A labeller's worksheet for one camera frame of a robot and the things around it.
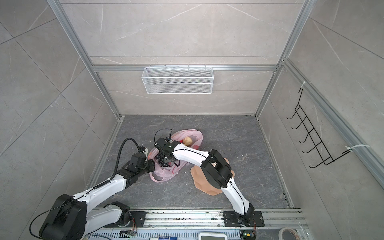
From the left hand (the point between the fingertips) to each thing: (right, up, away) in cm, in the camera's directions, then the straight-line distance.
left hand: (154, 159), depth 89 cm
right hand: (+10, +1, +5) cm, 11 cm away
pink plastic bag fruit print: (+5, -7, -5) cm, 10 cm away
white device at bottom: (+33, -30, -23) cm, 50 cm away
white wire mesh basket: (+13, +52, +12) cm, 55 cm away
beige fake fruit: (+20, +10, +9) cm, 24 cm away
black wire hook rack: (+80, +16, -20) cm, 84 cm away
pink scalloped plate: (+28, -12, -5) cm, 31 cm away
